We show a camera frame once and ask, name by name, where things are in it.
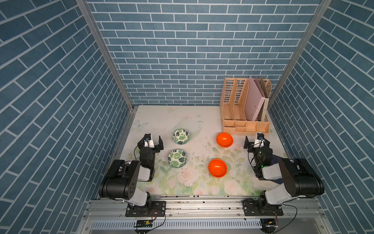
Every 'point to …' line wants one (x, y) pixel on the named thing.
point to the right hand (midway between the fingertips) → (256, 137)
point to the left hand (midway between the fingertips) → (155, 136)
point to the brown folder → (263, 110)
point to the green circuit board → (144, 223)
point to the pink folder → (255, 99)
